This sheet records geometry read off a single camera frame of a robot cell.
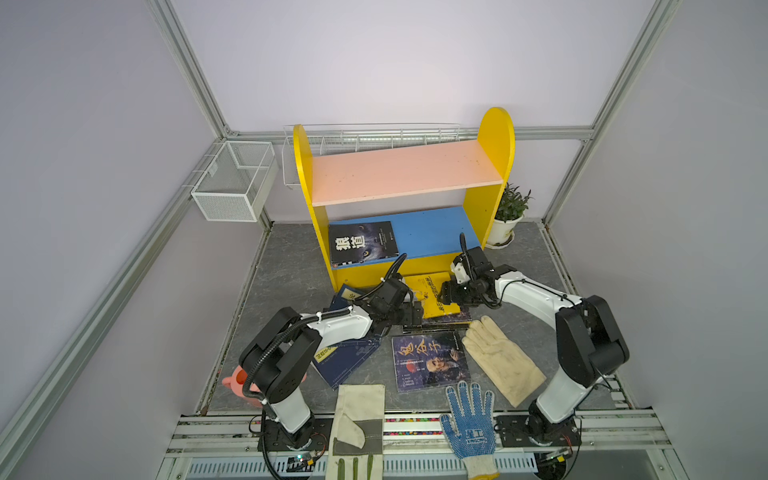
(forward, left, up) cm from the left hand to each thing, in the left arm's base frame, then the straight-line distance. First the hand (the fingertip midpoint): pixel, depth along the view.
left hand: (411, 314), depth 90 cm
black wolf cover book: (+21, +15, +11) cm, 28 cm away
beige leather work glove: (-18, -28, -5) cm, 33 cm away
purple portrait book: (-2, -14, 0) cm, 15 cm away
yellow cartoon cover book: (+8, -5, +2) cm, 10 cm away
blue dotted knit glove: (-33, -13, -4) cm, 35 cm away
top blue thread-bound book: (+7, +20, 0) cm, 21 cm away
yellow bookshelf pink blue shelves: (+45, +4, -1) cm, 45 cm away
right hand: (+4, -12, +1) cm, 12 cm away
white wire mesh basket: (+45, +56, +18) cm, 74 cm away
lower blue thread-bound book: (-12, +22, -4) cm, 25 cm away
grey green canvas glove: (-33, +17, -3) cm, 37 cm away
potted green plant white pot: (+30, -37, +11) cm, 49 cm away
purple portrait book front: (-13, -4, -3) cm, 14 cm away
